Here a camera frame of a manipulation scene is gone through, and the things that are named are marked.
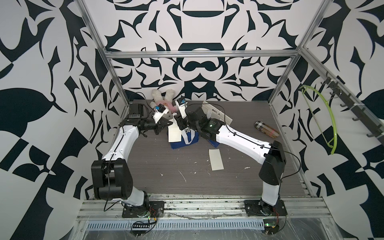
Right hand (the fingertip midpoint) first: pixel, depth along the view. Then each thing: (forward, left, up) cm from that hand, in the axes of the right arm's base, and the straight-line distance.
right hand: (176, 112), depth 77 cm
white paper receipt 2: (-13, -22, -29) cm, 39 cm away
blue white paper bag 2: (+2, -20, -5) cm, 21 cm away
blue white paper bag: (-6, -6, -12) cm, 15 cm away
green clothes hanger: (-19, -70, -3) cm, 73 cm away
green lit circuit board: (-46, -44, -29) cm, 70 cm away
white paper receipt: (-7, +2, -9) cm, 11 cm away
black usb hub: (-45, +17, -30) cm, 57 cm away
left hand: (0, +5, -7) cm, 8 cm away
